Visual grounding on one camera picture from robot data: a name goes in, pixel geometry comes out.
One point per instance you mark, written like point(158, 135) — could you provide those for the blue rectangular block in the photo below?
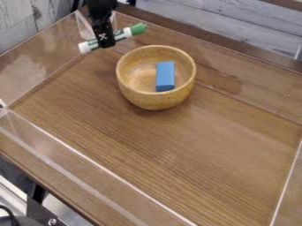
point(165, 76)

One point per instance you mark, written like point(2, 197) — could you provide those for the black metal table bracket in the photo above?
point(37, 211)

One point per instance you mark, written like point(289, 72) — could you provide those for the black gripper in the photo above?
point(101, 10)

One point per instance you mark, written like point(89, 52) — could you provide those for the green and white marker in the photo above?
point(122, 34)

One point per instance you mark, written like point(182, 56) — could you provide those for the clear acrylic tray wall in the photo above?
point(216, 162)

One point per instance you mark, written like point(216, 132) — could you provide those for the brown wooden bowl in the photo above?
point(156, 76)

